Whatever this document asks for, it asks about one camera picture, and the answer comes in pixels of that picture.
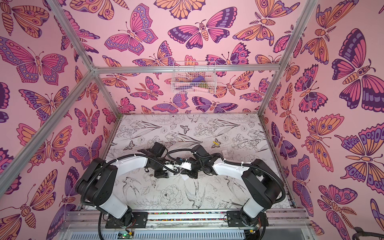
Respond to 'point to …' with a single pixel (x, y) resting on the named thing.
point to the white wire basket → (194, 77)
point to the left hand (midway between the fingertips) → (168, 168)
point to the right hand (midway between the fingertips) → (182, 168)
